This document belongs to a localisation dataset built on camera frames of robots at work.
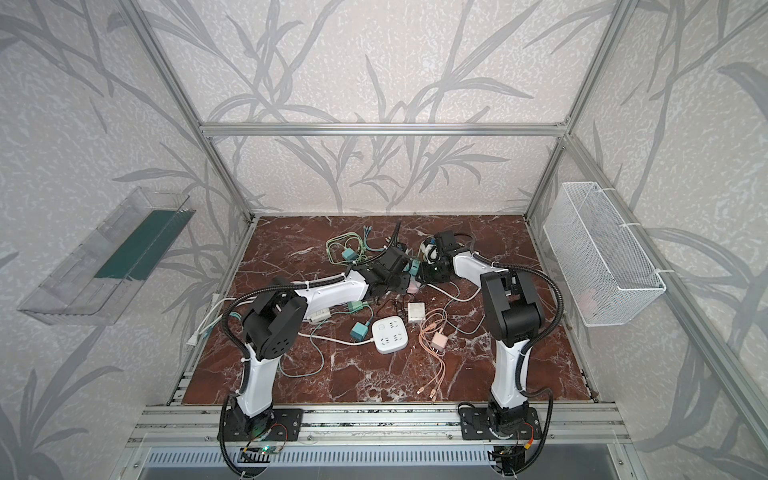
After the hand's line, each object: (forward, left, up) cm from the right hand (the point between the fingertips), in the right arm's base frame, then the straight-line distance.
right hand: (423, 268), depth 101 cm
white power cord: (-22, +72, -5) cm, 75 cm away
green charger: (-13, +22, 0) cm, 26 cm away
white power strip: (-23, +11, -1) cm, 25 cm away
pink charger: (-25, -4, 0) cm, 25 cm away
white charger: (-16, +3, 0) cm, 16 cm away
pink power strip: (-8, +4, +2) cm, 9 cm away
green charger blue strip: (+7, +26, -2) cm, 27 cm away
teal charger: (-22, +20, -1) cm, 29 cm away
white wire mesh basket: (-23, -36, +31) cm, 53 cm away
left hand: (-3, +5, +4) cm, 7 cm away
